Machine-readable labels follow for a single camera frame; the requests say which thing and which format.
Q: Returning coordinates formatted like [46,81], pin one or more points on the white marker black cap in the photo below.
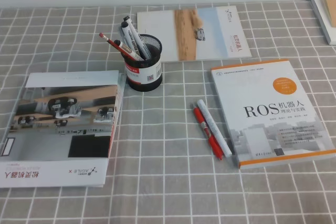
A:
[130,39]

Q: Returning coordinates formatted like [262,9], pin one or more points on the red gel pen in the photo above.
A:
[211,138]

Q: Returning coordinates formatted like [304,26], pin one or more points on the desert cover brochure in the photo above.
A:
[196,34]

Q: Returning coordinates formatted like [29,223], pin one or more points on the red pencil with eraser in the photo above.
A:
[109,41]

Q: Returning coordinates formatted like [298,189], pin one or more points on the white marker rear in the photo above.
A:
[141,45]

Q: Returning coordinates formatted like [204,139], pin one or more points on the black mesh pen holder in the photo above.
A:
[145,76]

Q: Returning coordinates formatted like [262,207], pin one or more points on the white pen on table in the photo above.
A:
[214,128]

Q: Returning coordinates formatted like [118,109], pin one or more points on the white book at edge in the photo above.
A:
[322,12]

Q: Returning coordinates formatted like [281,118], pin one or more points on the ROS robot textbook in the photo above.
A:
[269,116]

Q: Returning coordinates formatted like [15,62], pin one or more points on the AgileX brochure stack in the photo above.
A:
[62,132]

